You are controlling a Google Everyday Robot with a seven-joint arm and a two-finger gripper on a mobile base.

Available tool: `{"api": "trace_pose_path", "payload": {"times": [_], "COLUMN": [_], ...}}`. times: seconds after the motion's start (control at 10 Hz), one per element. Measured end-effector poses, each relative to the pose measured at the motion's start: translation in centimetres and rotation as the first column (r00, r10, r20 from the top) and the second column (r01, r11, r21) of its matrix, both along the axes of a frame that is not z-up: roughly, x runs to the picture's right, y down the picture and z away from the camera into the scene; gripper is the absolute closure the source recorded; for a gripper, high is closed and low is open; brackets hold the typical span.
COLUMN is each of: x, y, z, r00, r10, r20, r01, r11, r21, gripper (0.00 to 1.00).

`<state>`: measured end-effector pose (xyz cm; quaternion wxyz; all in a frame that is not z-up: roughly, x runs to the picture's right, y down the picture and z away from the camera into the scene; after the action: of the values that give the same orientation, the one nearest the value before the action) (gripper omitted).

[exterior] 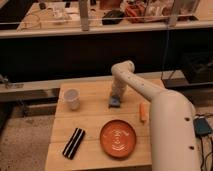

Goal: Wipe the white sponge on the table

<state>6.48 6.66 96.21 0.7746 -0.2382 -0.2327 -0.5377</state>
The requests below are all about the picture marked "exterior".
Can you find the blue grey gripper body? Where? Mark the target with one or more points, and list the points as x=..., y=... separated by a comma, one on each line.
x=114, y=102

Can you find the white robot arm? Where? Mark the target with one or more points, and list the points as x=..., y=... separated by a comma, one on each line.
x=172, y=135

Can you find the orange carrot toy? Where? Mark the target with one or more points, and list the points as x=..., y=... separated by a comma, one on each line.
x=142, y=112

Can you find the orange round plate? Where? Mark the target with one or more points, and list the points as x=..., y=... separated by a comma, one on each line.
x=118, y=139

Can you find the translucent white plastic cup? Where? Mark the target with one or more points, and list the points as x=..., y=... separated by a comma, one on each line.
x=71, y=97

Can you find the black bag on bench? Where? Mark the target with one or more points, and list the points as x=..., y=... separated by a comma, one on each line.
x=112, y=17

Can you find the blue device on floor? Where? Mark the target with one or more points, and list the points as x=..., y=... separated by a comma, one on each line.
x=202, y=127

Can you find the black crate right side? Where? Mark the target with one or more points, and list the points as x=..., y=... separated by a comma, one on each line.
x=198, y=67

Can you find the red orange cloth bundle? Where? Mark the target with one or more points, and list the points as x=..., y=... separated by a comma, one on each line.
x=135, y=13

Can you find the grey metal post left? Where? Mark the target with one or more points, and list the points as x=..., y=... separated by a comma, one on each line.
x=83, y=9

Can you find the grey metal post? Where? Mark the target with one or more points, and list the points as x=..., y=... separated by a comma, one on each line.
x=83, y=9
x=174, y=13

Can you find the grey metal post right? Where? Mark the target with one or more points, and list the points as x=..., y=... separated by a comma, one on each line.
x=174, y=13

